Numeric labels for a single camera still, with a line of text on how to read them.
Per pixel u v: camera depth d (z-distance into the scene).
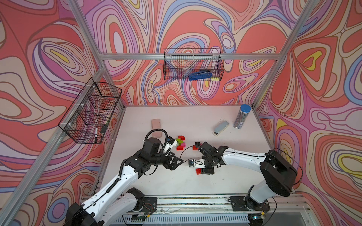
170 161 0.65
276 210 0.67
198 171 0.84
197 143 0.89
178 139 0.98
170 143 0.67
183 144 0.93
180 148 0.93
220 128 1.04
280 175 0.44
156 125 1.10
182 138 0.98
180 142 0.94
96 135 0.73
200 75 0.90
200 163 0.74
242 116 0.95
